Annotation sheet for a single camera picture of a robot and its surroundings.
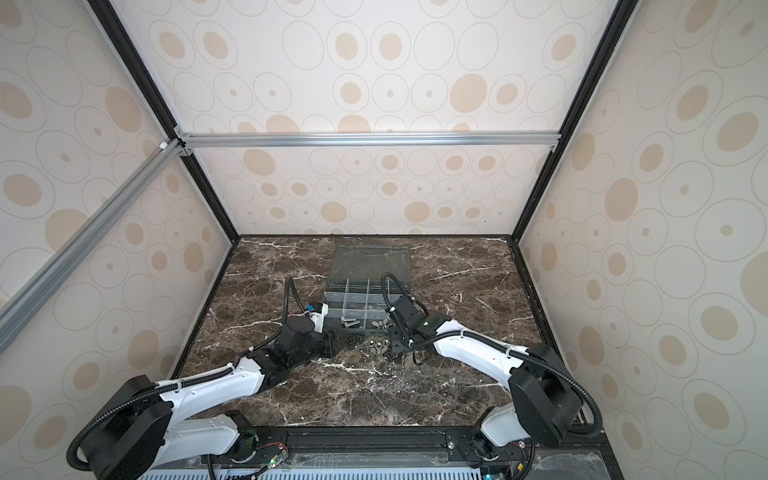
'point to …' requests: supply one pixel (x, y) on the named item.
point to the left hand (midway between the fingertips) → (351, 332)
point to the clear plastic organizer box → (354, 292)
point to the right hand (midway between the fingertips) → (399, 339)
